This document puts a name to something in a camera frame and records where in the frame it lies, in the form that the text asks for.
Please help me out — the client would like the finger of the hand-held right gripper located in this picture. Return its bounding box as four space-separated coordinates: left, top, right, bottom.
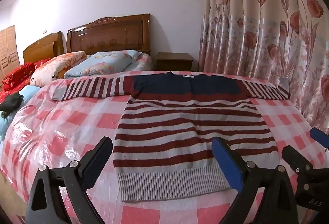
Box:
310 127 329 149
281 146 314 179

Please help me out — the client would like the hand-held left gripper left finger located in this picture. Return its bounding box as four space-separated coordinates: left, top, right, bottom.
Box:
26 136 114 224

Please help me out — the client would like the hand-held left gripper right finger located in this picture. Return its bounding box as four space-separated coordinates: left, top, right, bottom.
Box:
211 137 300 224

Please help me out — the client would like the red and white striped sweater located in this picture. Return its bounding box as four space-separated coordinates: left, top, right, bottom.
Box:
53 72 290 202

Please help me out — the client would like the pink checked bed cover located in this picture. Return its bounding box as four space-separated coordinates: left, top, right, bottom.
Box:
0 70 329 224

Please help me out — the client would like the light blue floral pillow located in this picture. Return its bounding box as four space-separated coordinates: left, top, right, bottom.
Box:
64 50 142 79

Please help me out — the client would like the light blue blanket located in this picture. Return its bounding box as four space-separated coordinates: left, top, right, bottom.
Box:
0 85 42 141

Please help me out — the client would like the orange floral pillow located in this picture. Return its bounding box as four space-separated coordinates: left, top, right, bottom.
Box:
30 51 87 86

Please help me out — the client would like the dark cloth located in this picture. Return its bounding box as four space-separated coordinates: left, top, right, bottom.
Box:
0 93 24 119

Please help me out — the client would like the wooden nightstand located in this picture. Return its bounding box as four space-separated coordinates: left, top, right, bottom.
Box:
156 52 193 72

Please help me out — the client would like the red blanket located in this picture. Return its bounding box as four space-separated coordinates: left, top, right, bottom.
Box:
2 58 50 91

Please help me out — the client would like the small wooden headboard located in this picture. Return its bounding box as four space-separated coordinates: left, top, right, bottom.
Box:
23 31 65 64

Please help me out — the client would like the large wooden headboard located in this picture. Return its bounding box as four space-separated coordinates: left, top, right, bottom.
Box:
66 14 151 56

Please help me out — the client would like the pink floral curtain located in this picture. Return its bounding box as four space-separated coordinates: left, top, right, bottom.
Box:
198 0 329 134

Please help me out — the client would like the light wooden wardrobe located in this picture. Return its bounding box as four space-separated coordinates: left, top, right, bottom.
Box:
0 25 20 81

